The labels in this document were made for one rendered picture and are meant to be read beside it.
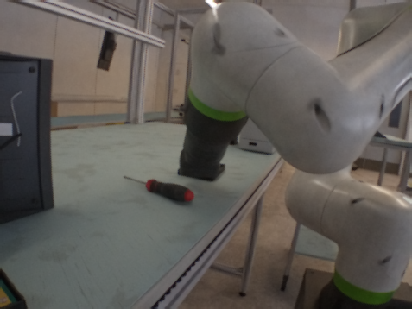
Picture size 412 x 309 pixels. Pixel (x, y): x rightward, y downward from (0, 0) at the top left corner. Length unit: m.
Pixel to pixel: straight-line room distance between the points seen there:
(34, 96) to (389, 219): 0.54
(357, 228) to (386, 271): 0.09
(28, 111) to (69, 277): 0.22
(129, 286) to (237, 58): 0.23
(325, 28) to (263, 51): 6.69
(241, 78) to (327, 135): 0.10
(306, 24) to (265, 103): 6.74
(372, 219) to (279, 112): 0.28
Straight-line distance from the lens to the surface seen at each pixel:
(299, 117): 0.23
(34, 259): 0.30
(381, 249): 0.48
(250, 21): 0.28
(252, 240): 1.58
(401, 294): 0.60
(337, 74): 0.26
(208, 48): 0.29
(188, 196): 0.42
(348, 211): 0.48
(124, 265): 0.28
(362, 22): 0.66
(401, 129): 7.03
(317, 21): 7.00
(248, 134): 0.95
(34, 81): 0.38
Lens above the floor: 1.16
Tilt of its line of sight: 11 degrees down
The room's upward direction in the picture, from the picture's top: 5 degrees clockwise
